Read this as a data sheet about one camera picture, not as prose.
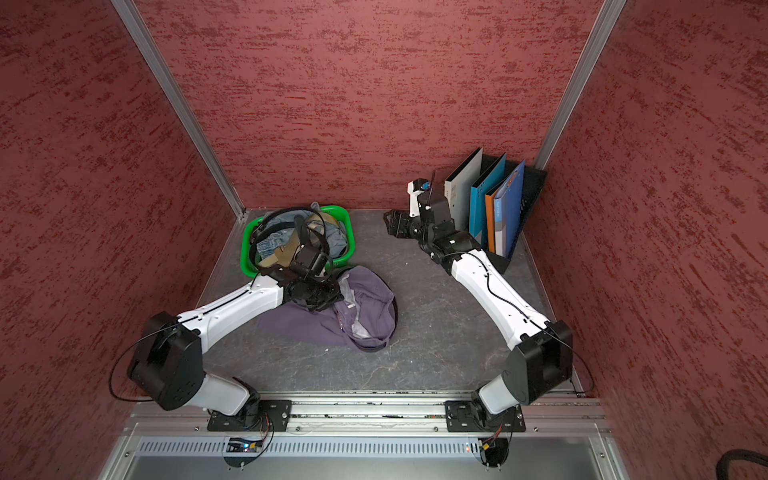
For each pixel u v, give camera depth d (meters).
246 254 0.97
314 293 0.72
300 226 0.96
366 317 0.85
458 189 0.87
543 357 0.41
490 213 0.88
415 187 0.68
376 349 0.78
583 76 0.82
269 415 0.74
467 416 0.74
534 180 1.02
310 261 0.68
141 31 0.73
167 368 0.43
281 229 1.03
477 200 0.89
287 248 1.00
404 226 0.68
